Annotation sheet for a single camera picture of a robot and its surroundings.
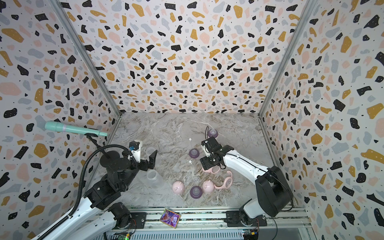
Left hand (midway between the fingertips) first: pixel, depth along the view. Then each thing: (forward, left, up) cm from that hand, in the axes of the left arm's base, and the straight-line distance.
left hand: (150, 148), depth 71 cm
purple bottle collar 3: (-13, -22, -24) cm, 35 cm away
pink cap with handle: (-5, -29, -14) cm, 33 cm away
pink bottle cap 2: (-11, -28, -22) cm, 37 cm away
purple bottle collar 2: (+11, -20, -24) cm, 33 cm away
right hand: (+2, -30, -18) cm, 35 cm away
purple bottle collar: (+18, -32, -12) cm, 39 cm away
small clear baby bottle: (-9, 0, -16) cm, 19 cm away
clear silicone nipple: (-7, -22, -24) cm, 33 cm away
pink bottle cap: (-11, -12, -22) cm, 27 cm away
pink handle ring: (-11, -37, -23) cm, 45 cm away
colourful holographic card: (-25, -9, -24) cm, 36 cm away
